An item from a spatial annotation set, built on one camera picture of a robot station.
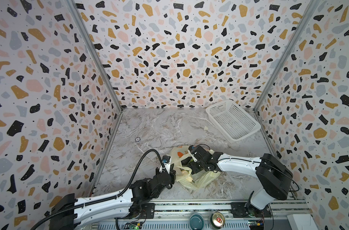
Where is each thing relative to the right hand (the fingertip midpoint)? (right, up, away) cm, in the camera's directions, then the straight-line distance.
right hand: (189, 164), depth 86 cm
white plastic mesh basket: (+35, +28, +29) cm, 54 cm away
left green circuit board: (-28, -25, -16) cm, 41 cm away
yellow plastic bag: (-3, -4, -6) cm, 8 cm away
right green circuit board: (+33, -26, -15) cm, 44 cm away
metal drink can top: (+11, -18, -24) cm, 32 cm away
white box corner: (+52, -22, -19) cm, 60 cm away
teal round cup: (+3, -24, -16) cm, 29 cm away
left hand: (-8, +3, -10) cm, 13 cm away
